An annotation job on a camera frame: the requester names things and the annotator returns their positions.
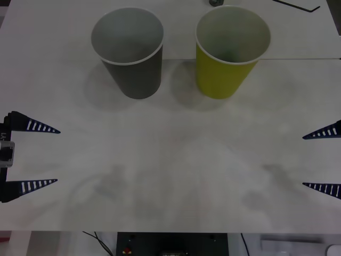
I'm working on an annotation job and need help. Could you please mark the white rounded device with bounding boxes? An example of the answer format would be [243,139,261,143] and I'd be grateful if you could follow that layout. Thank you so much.
[326,243,341,256]

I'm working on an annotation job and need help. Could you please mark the grey plastic waste bin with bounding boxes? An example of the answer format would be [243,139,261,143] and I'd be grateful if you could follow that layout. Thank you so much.
[91,7,164,100]

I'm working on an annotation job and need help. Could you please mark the yellow-green plastic waste bin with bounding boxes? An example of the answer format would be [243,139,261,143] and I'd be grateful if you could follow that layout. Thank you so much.
[195,5,272,100]

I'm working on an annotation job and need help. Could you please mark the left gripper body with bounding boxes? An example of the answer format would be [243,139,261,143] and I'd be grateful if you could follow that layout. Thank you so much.
[0,122,12,185]

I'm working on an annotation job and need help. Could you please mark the thin black cable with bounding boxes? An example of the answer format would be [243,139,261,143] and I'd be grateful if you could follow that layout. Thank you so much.
[82,230,116,256]
[240,233,251,256]

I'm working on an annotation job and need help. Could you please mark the black hex key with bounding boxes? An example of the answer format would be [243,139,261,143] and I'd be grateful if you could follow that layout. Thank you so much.
[271,0,321,13]

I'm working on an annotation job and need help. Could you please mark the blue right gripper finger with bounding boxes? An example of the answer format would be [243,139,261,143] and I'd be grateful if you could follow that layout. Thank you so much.
[302,182,341,200]
[302,120,341,141]

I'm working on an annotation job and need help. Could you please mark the black robot torso base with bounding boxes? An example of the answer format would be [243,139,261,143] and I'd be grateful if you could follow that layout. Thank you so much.
[116,231,230,256]

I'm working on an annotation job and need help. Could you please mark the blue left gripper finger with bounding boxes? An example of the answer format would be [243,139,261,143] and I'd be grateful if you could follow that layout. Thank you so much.
[0,179,59,204]
[3,110,61,134]

